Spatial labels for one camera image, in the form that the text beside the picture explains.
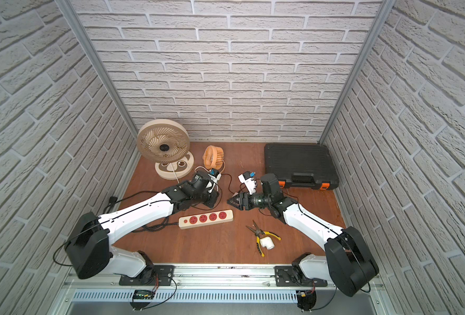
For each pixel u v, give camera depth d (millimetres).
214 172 738
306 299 707
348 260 415
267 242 800
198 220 852
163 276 751
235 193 947
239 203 701
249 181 740
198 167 922
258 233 835
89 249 415
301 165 1005
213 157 974
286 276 739
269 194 646
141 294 723
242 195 705
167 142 860
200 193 692
